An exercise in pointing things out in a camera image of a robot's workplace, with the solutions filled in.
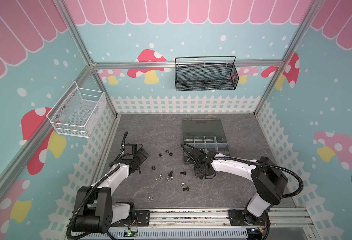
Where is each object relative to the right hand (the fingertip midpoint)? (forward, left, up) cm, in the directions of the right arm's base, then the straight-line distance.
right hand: (199, 172), depth 88 cm
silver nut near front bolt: (-6, +9, -1) cm, 11 cm away
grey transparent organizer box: (+29, -8, -1) cm, 30 cm away
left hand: (+8, +34, +2) cm, 35 cm away
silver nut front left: (-14, +27, -1) cm, 31 cm away
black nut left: (+4, +28, -2) cm, 28 cm away
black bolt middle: (0, +9, -2) cm, 10 cm away
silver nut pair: (-3, +18, -2) cm, 18 cm away
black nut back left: (+13, +24, -1) cm, 27 cm away
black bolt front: (-9, +8, -1) cm, 12 cm away
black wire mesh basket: (+53, +1, +32) cm, 62 cm away
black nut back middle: (+15, +20, -2) cm, 25 cm away
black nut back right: (+13, +17, -1) cm, 22 cm away
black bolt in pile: (-1, +17, -1) cm, 17 cm away
